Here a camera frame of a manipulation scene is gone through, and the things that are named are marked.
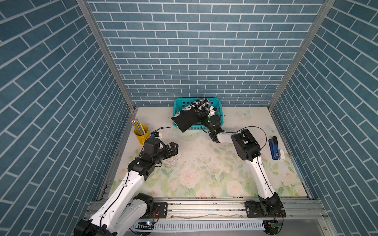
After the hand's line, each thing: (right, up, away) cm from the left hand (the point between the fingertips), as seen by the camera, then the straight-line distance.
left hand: (176, 147), depth 80 cm
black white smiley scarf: (+6, +17, +16) cm, 24 cm away
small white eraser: (+65, -8, +12) cm, 67 cm away
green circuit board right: (+50, -36, -10) cm, 62 cm away
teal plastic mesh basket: (-1, +28, +32) cm, 43 cm away
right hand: (+11, +22, +19) cm, 31 cm away
